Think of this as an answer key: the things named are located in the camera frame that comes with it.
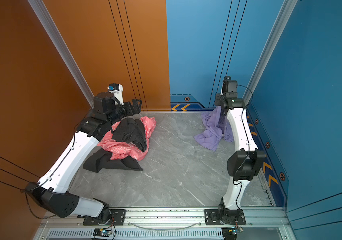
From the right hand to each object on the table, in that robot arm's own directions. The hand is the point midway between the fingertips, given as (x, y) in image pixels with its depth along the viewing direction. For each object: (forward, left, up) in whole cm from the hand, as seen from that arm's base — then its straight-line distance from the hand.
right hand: (222, 95), depth 84 cm
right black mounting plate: (-56, +7, -24) cm, 61 cm away
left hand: (-12, +46, +8) cm, 48 cm away
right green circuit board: (-61, +1, -34) cm, 70 cm away
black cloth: (-9, +56, -20) cm, 60 cm away
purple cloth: (-4, 0, -23) cm, 24 cm away
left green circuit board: (-61, +62, -33) cm, 93 cm away
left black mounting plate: (-54, +56, -32) cm, 84 cm away
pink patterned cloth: (-24, +60, -18) cm, 67 cm away
